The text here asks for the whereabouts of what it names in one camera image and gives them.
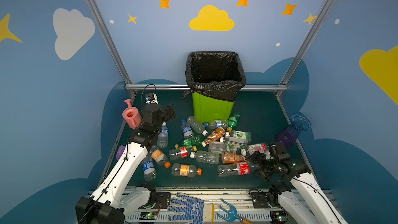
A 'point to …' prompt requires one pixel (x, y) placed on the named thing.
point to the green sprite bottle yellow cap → (193, 141)
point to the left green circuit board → (148, 215)
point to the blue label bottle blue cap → (186, 130)
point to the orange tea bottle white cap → (216, 134)
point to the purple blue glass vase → (289, 135)
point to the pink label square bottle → (261, 147)
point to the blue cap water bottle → (216, 123)
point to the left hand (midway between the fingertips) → (166, 106)
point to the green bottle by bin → (232, 121)
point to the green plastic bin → (206, 109)
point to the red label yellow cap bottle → (182, 152)
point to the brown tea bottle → (230, 157)
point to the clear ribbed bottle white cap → (203, 156)
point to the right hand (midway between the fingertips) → (251, 162)
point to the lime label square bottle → (239, 134)
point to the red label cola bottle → (244, 168)
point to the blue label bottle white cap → (162, 138)
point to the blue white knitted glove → (195, 210)
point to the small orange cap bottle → (159, 157)
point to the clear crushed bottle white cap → (196, 125)
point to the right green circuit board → (278, 216)
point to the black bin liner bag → (215, 74)
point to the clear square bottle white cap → (217, 146)
